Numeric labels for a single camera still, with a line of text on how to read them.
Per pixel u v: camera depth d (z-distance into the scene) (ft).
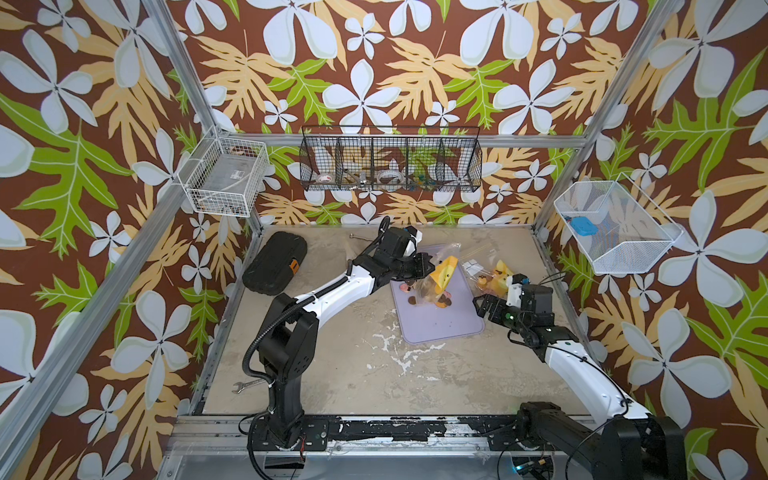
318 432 2.42
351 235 3.88
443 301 3.22
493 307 2.50
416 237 2.63
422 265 2.46
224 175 2.83
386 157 3.19
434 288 2.83
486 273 3.31
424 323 3.06
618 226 2.69
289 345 1.57
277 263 3.33
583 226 2.78
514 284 2.55
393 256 2.23
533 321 2.13
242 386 2.62
